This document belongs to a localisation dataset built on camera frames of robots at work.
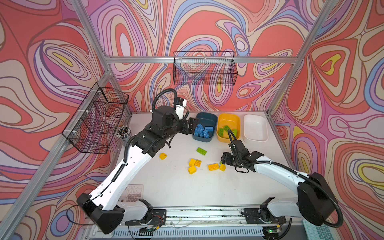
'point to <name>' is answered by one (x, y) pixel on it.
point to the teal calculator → (314, 232)
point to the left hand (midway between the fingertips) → (192, 117)
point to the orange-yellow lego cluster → (198, 163)
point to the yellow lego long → (213, 167)
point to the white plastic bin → (255, 128)
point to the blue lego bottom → (199, 130)
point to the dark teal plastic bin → (206, 119)
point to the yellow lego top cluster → (192, 162)
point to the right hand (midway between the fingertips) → (227, 162)
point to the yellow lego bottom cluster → (192, 170)
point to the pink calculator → (133, 192)
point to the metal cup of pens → (123, 133)
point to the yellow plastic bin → (232, 120)
